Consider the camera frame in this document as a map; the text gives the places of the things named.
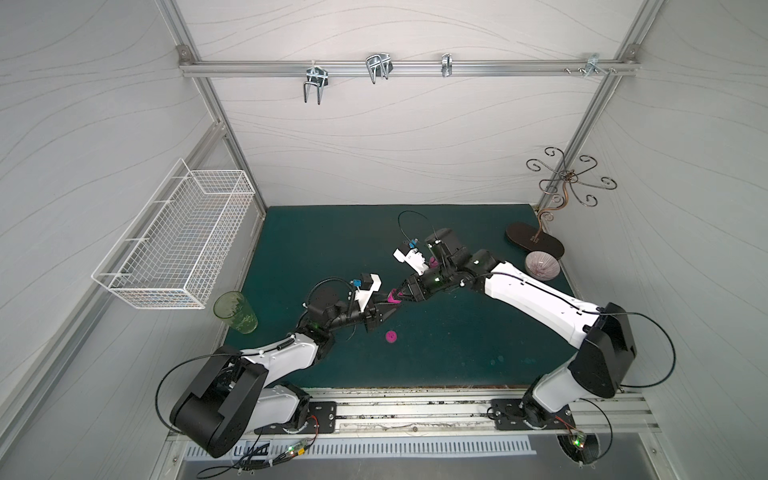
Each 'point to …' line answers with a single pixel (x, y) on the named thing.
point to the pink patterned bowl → (542, 266)
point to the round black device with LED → (582, 448)
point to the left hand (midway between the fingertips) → (398, 304)
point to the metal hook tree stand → (537, 239)
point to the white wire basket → (183, 247)
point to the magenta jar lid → (391, 336)
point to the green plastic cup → (234, 308)
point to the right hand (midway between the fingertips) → (395, 294)
